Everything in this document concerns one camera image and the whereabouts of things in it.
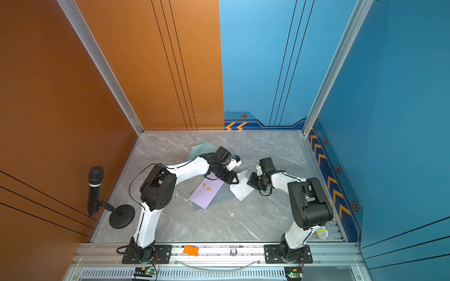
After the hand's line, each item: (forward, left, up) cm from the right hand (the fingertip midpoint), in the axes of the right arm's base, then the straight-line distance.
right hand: (249, 183), depth 95 cm
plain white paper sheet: (-4, +4, 0) cm, 5 cm away
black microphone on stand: (-19, +62, +2) cm, 65 cm away
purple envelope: (-5, +22, +1) cm, 23 cm away
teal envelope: (+23, +29, +2) cm, 37 cm away
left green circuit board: (-40, +45, -1) cm, 60 cm away
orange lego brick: (-32, +26, 0) cm, 42 cm away
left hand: (+1, +6, +3) cm, 7 cm away
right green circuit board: (-39, -16, -3) cm, 43 cm away
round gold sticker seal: (-4, +22, +1) cm, 22 cm away
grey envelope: (-6, +13, -1) cm, 15 cm away
